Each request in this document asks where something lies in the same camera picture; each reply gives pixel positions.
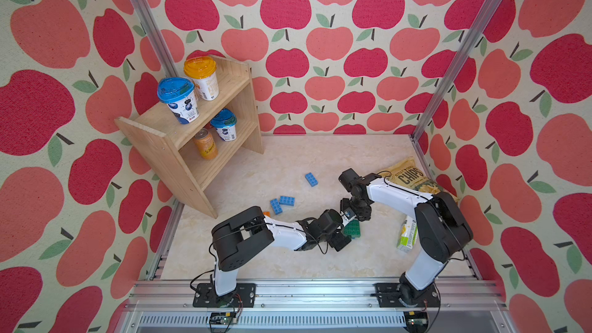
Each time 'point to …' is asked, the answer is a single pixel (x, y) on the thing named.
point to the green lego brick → (352, 228)
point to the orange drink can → (206, 144)
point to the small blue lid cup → (225, 122)
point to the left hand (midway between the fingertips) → (344, 232)
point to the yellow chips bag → (409, 174)
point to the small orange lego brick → (267, 213)
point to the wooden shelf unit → (196, 154)
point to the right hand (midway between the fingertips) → (349, 220)
